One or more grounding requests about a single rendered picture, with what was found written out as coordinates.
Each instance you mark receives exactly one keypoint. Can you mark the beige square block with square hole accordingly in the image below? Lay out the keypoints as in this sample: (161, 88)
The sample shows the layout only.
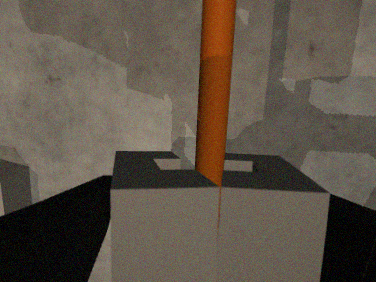
(15, 188)

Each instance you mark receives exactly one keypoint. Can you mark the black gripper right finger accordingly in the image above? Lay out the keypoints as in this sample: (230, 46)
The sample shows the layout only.
(350, 243)

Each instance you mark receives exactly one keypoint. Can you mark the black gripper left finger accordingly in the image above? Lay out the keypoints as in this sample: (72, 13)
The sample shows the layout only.
(58, 239)

